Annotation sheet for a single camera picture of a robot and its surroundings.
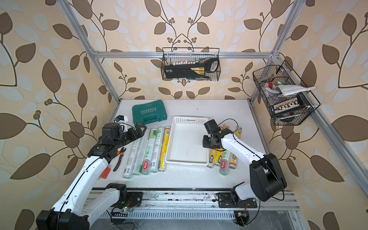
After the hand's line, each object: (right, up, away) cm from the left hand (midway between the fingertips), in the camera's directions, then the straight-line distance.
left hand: (141, 128), depth 78 cm
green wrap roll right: (+48, -20, +5) cm, 52 cm away
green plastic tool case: (-4, +9, +30) cm, 31 cm away
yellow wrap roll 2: (+45, -16, +9) cm, 49 cm away
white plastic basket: (+24, -11, +18) cm, 32 cm away
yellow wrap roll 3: (+54, -18, +8) cm, 57 cm away
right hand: (+37, -10, +10) cm, 40 cm away
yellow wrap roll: (+40, -18, +7) cm, 45 cm away
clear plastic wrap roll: (-8, -19, +7) cm, 22 cm away
